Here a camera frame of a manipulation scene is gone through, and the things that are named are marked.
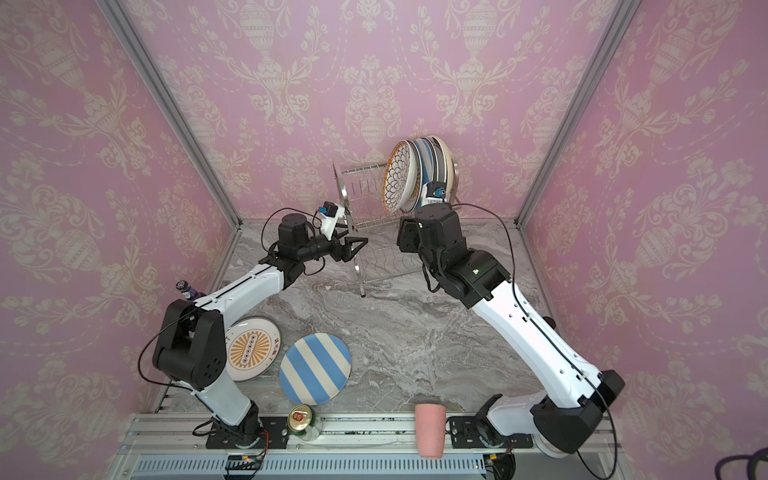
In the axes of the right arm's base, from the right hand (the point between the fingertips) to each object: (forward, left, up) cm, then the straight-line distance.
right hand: (413, 219), depth 67 cm
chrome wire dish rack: (+5, +10, -8) cm, 13 cm away
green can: (-34, +27, -28) cm, 52 cm away
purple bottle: (-4, +60, -20) cm, 63 cm away
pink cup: (-36, -2, -34) cm, 50 cm away
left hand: (+8, +14, -14) cm, 21 cm away
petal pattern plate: (+24, +2, -6) cm, 25 cm away
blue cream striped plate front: (-19, +28, -40) cm, 52 cm away
